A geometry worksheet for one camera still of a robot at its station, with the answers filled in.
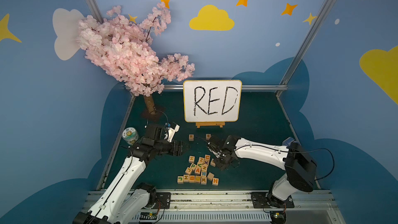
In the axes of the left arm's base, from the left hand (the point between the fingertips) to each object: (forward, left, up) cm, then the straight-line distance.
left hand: (184, 144), depth 76 cm
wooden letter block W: (-10, -10, -14) cm, 20 cm away
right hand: (-4, -21, -12) cm, 24 cm away
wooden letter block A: (-9, -7, -14) cm, 18 cm away
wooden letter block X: (-4, -11, -14) cm, 18 cm away
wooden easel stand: (+20, -21, -12) cm, 32 cm away
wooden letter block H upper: (-2, -3, -14) cm, 15 cm away
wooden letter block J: (-14, +2, -14) cm, 19 cm away
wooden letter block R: (+11, -2, -15) cm, 19 cm away
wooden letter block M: (-13, -10, -14) cm, 22 cm away
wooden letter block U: (-1, -12, -14) cm, 18 cm away
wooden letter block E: (+13, -12, -15) cm, 23 cm away
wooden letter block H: (-14, -16, -14) cm, 25 cm away
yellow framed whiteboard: (+28, -14, +1) cm, 32 cm away
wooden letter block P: (-7, -4, -13) cm, 15 cm away
